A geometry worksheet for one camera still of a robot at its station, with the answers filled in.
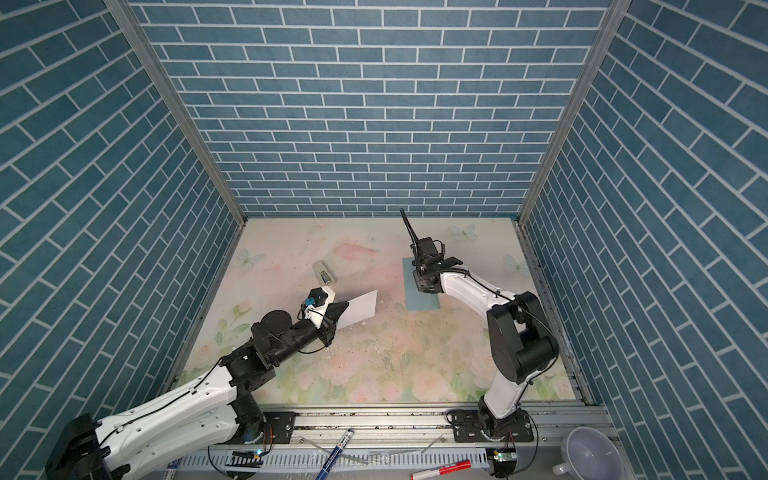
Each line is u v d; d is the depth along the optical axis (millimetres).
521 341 471
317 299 600
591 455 695
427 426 755
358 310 762
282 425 742
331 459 687
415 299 982
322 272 1018
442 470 679
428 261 721
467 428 737
